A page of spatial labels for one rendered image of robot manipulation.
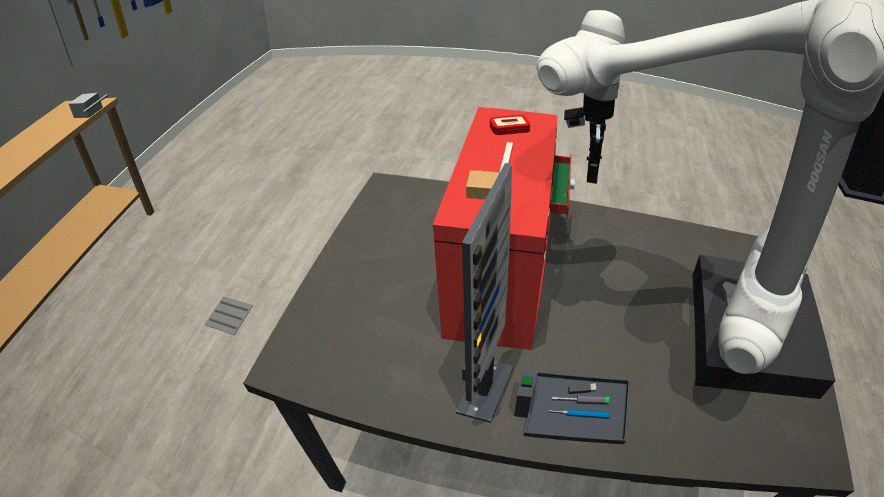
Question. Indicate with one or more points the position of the tan cardboard box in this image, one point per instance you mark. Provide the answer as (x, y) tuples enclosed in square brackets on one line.
[(479, 183)]

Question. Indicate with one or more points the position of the blue-handled deburring tool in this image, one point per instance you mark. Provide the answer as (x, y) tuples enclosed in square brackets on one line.
[(592, 414)]

